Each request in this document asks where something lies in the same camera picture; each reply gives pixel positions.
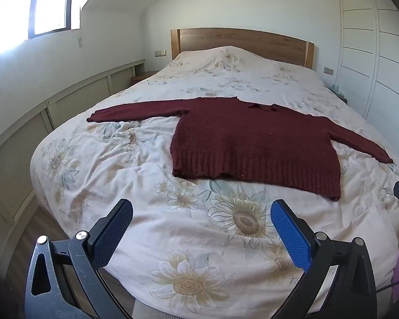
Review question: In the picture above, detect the bed with floral duvet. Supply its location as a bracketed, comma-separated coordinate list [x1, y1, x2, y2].
[30, 45, 399, 319]

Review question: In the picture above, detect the wooden headboard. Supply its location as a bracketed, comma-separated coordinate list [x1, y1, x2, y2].
[171, 27, 315, 70]

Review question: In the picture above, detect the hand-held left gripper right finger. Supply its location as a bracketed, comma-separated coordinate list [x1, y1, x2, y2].
[270, 199, 378, 319]

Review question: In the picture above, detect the dark red knit sweater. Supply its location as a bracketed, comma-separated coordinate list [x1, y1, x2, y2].
[86, 96, 394, 202]

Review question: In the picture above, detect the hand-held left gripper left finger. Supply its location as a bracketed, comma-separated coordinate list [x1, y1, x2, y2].
[24, 199, 134, 319]

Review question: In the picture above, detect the beige low wall cabinet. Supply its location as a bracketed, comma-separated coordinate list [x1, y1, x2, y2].
[0, 58, 146, 266]

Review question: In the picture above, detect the wooden nightstand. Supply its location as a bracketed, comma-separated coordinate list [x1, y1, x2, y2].
[130, 70, 161, 88]

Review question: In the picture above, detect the white wardrobe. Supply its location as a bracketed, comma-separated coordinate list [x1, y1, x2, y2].
[334, 0, 399, 165]

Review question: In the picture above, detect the window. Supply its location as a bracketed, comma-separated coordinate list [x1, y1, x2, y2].
[0, 0, 113, 61]

